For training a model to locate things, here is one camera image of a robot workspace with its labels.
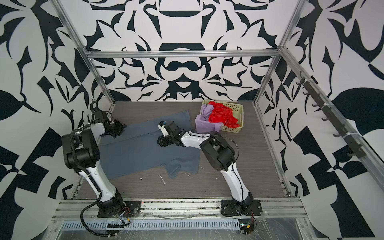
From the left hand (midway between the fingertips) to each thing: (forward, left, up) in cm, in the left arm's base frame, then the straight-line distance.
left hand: (125, 123), depth 100 cm
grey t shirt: (-16, -9, -3) cm, 19 cm away
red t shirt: (+3, -61, +5) cm, 62 cm away
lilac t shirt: (-2, -51, -1) cm, 51 cm away
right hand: (-12, -24, -2) cm, 26 cm away
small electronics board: (-57, -68, -7) cm, 89 cm away
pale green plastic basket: (+12, -78, -3) cm, 79 cm away
